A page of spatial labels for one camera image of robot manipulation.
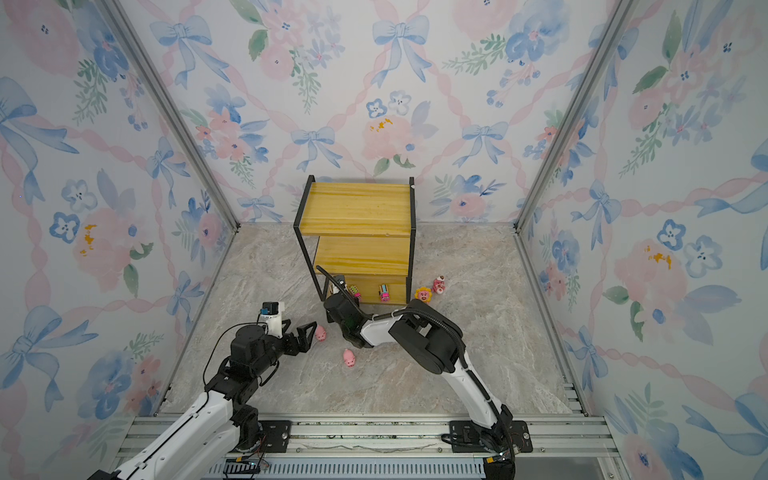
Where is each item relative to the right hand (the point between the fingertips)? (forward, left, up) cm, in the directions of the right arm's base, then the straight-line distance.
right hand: (334, 294), depth 99 cm
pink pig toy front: (-21, -7, -1) cm, 22 cm away
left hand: (-14, +6, +8) cm, 17 cm away
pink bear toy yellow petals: (-1, -29, +3) cm, 29 cm away
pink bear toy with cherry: (+3, -34, +2) cm, 35 cm away
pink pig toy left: (-14, +2, +1) cm, 15 cm away
